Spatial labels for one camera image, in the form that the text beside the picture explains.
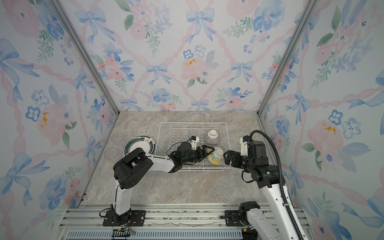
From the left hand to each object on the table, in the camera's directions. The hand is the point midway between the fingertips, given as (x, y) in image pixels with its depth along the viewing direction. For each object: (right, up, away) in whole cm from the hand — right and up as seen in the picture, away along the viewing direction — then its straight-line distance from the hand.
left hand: (214, 151), depth 84 cm
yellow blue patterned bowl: (+2, -3, +1) cm, 4 cm away
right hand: (+7, 0, -11) cm, 13 cm away
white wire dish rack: (-29, +10, +25) cm, 39 cm away
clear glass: (-68, -4, +17) cm, 70 cm away
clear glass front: (-65, +7, +20) cm, 68 cm away
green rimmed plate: (-43, +3, +14) cm, 45 cm away
